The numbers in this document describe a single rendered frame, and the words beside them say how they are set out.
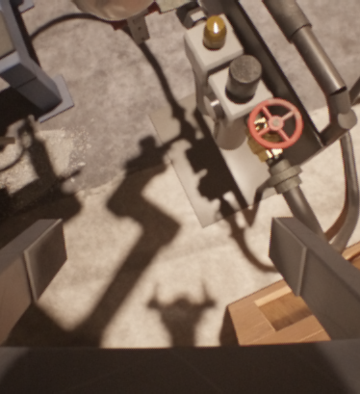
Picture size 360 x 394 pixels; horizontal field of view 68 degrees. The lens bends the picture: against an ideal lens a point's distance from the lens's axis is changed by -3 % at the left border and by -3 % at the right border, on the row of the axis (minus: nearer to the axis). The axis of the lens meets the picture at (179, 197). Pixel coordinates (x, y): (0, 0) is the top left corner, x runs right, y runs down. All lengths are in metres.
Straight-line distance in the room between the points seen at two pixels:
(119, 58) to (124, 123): 0.25
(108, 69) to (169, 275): 0.74
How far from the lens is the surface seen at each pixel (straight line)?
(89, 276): 0.95
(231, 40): 0.51
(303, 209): 0.44
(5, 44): 0.95
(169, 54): 1.07
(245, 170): 0.89
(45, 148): 1.06
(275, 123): 0.40
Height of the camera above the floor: 0.86
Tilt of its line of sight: 81 degrees down
